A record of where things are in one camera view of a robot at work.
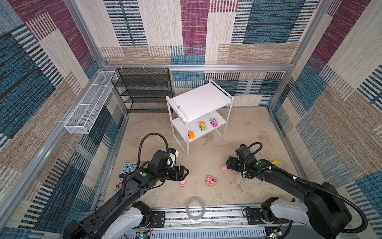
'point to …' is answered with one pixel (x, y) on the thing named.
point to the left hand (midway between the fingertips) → (183, 169)
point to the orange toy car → (191, 134)
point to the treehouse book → (127, 167)
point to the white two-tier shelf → (198, 111)
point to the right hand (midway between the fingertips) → (233, 166)
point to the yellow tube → (275, 162)
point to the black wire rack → (143, 90)
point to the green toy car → (202, 126)
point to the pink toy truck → (214, 122)
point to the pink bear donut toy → (210, 180)
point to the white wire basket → (80, 121)
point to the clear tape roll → (203, 205)
